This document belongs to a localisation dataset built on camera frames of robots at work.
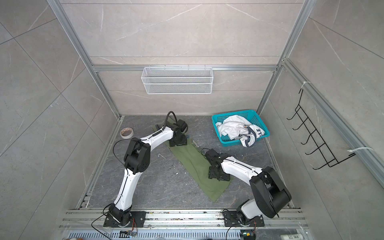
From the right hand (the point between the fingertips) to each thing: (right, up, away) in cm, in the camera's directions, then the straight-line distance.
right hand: (217, 175), depth 88 cm
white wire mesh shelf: (-25, +61, +13) cm, 67 cm away
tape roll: (-64, +25, +20) cm, 71 cm away
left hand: (-22, +20, +14) cm, 33 cm away
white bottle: (+34, -22, -21) cm, 45 cm away
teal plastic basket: (+30, +37, +23) cm, 53 cm away
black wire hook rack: (+41, +16, -30) cm, 53 cm away
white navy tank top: (+15, +30, +16) cm, 37 cm away
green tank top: (-12, +5, +3) cm, 13 cm away
